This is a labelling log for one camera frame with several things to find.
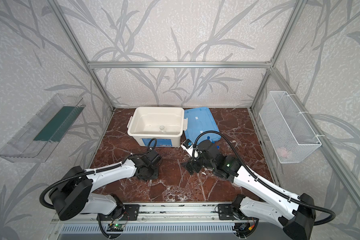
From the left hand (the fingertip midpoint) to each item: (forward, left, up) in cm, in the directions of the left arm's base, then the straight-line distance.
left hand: (158, 172), depth 86 cm
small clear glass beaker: (+27, 0, +4) cm, 27 cm away
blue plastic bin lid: (+40, -26, -1) cm, 48 cm away
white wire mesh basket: (+3, -60, +35) cm, 69 cm away
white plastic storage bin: (+31, -1, +5) cm, 31 cm away
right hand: (+3, -17, +19) cm, 26 cm away
